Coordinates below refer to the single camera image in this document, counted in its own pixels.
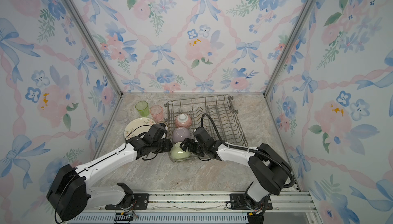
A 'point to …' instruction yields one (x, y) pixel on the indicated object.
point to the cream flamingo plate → (135, 123)
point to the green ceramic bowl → (177, 153)
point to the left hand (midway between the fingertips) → (172, 144)
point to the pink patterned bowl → (182, 120)
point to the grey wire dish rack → (222, 110)
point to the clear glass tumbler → (121, 118)
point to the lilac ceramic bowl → (179, 134)
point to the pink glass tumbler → (157, 112)
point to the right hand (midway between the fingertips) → (184, 147)
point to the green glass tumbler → (142, 106)
